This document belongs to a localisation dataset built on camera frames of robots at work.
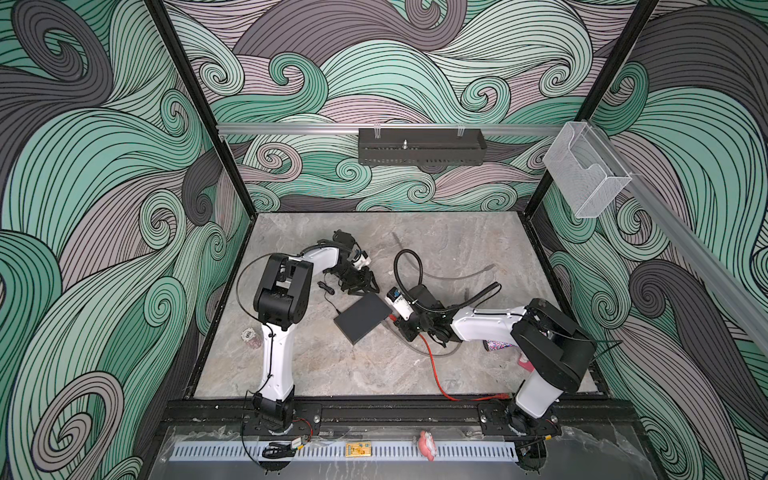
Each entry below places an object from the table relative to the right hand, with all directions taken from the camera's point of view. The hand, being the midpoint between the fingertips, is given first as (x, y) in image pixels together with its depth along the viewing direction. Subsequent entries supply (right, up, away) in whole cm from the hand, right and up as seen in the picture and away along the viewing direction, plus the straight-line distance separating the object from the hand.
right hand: (396, 321), depth 90 cm
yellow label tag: (-10, -24, -22) cm, 34 cm away
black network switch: (-11, +1, 0) cm, 11 cm away
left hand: (-7, +8, +6) cm, 12 cm away
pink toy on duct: (+5, -21, -25) cm, 33 cm away
